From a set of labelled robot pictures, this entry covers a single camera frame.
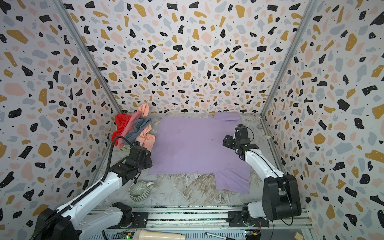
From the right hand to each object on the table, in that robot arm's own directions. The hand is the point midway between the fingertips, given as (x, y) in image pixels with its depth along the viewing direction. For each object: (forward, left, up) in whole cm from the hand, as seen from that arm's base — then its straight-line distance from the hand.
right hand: (226, 137), depth 89 cm
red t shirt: (+16, +70, -3) cm, 72 cm away
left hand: (-12, +44, -2) cm, 46 cm away
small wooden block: (-47, -31, -13) cm, 57 cm away
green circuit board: (-48, +50, -14) cm, 70 cm away
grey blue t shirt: (+8, +55, +1) cm, 55 cm away
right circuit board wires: (-46, -9, -15) cm, 50 cm away
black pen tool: (-47, +6, -14) cm, 50 cm away
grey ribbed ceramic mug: (-28, +49, -13) cm, 58 cm away
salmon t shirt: (+1, +50, -4) cm, 50 cm away
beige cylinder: (-48, +41, -9) cm, 63 cm away
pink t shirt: (+5, +60, +1) cm, 61 cm away
